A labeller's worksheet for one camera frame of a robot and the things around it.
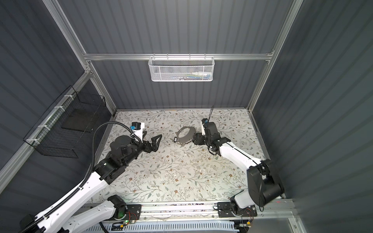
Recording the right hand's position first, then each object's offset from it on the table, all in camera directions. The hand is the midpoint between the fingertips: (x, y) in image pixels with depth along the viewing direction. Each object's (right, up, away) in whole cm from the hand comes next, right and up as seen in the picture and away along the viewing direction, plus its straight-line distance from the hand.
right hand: (201, 136), depth 88 cm
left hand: (-25, +3, -17) cm, 30 cm away
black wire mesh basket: (-71, +4, -16) cm, 73 cm away
